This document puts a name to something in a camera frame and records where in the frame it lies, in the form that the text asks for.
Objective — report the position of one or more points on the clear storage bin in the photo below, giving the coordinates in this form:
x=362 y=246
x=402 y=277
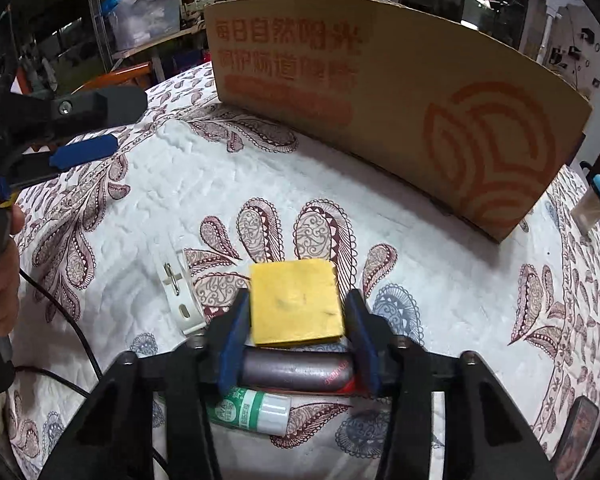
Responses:
x=145 y=10

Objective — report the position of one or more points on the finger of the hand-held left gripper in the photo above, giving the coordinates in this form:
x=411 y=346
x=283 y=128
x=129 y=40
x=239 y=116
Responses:
x=82 y=152
x=105 y=105

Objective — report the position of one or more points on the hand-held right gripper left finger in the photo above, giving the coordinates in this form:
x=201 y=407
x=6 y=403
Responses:
x=232 y=340

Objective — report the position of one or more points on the green and white glue tube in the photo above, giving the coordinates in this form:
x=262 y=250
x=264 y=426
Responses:
x=260 y=410

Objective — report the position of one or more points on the printed cardboard box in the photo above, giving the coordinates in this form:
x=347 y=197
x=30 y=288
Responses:
x=380 y=110

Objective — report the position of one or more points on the dark phone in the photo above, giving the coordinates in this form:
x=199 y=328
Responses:
x=577 y=425

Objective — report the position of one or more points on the person's left hand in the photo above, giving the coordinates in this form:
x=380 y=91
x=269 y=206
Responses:
x=5 y=285

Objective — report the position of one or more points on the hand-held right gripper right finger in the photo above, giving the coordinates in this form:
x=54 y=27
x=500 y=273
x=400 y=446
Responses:
x=365 y=340

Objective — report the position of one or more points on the blue-capped clear jar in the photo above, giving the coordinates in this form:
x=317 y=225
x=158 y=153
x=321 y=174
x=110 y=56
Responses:
x=590 y=205

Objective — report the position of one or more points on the white plastic clip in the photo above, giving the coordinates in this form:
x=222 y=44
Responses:
x=180 y=305

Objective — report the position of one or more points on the wooden chair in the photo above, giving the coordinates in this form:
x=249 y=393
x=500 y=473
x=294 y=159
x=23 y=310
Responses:
x=120 y=77

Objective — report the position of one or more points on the red and black lighter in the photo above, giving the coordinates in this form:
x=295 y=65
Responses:
x=295 y=370

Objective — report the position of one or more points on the paisley quilted tablecloth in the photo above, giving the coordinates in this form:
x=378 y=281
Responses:
x=180 y=170

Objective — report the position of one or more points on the yellow sponge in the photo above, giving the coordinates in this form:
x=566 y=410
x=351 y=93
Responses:
x=295 y=305

